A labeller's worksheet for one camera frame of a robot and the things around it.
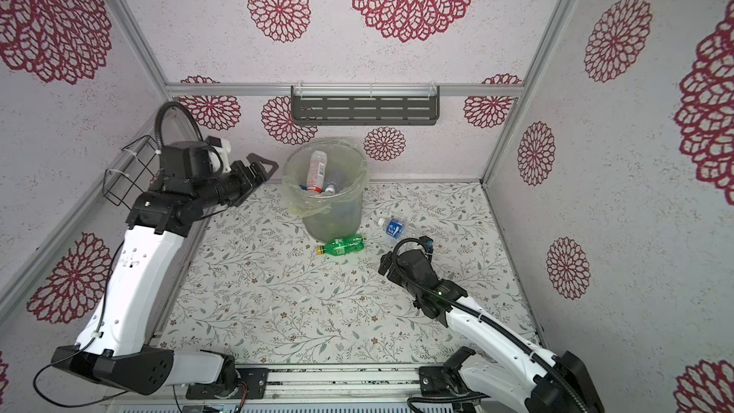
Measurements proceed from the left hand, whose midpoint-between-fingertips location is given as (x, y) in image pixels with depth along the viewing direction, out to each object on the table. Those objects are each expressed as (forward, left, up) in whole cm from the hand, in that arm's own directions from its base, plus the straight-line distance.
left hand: (268, 176), depth 68 cm
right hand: (-9, -30, -25) cm, 40 cm away
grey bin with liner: (+15, -10, -17) cm, 25 cm away
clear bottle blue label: (+8, -33, -35) cm, 49 cm away
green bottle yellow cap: (+2, -16, -36) cm, 39 cm away
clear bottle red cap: (+17, -7, -15) cm, 24 cm away
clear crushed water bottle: (+12, -12, -17) cm, 24 cm away
